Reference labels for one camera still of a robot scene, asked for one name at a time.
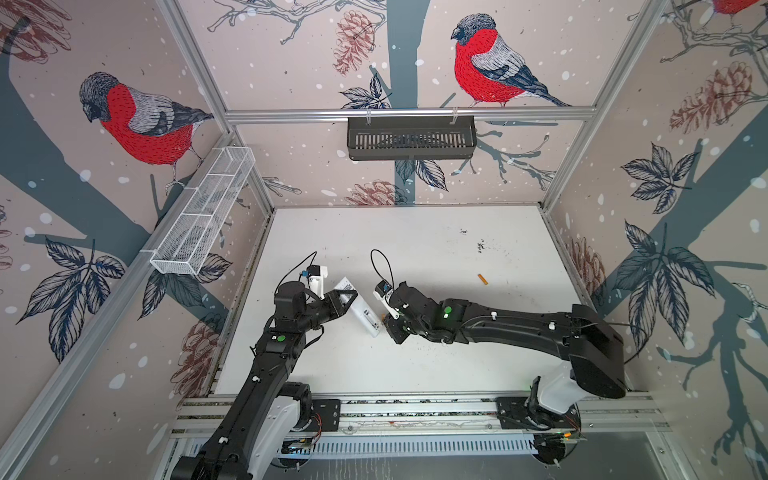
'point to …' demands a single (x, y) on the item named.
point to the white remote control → (359, 307)
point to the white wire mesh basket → (203, 210)
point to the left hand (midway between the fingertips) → (354, 295)
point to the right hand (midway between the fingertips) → (381, 323)
